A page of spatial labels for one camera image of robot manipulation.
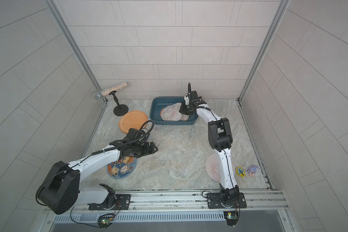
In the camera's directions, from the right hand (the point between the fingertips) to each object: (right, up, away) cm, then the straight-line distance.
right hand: (180, 109), depth 102 cm
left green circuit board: (-33, -50, -39) cm, 72 cm away
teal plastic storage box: (-18, +5, +9) cm, 21 cm away
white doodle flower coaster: (-6, -3, +2) cm, 7 cm away
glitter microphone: (-50, +8, -14) cm, 53 cm away
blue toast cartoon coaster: (-33, -34, -20) cm, 52 cm away
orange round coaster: (-35, -8, +2) cm, 36 cm away
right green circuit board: (+25, -52, -34) cm, 67 cm away
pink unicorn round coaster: (+19, -34, -20) cm, 44 cm away
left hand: (-14, -25, -18) cm, 33 cm away
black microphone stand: (-46, -1, +7) cm, 46 cm away
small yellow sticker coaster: (+34, -36, -22) cm, 54 cm away
